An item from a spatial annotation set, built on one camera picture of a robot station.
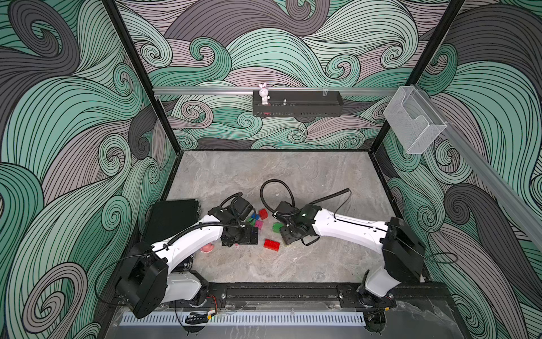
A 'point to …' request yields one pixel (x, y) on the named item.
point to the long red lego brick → (272, 244)
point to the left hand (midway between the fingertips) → (248, 239)
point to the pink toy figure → (207, 248)
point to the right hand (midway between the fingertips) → (288, 236)
